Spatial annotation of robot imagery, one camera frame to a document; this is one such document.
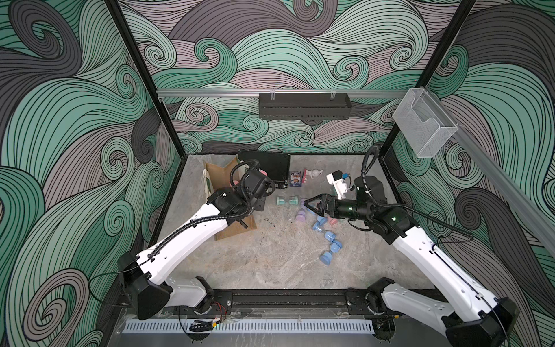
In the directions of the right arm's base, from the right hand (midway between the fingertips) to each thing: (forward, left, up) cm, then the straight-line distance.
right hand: (309, 207), depth 68 cm
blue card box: (+31, 0, -25) cm, 40 cm away
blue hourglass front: (-3, -13, -26) cm, 29 cm away
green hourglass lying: (+18, +8, -24) cm, 31 cm away
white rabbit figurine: (+35, -10, -25) cm, 44 cm away
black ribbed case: (+44, +10, -29) cm, 54 cm away
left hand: (+8, +18, -2) cm, 20 cm away
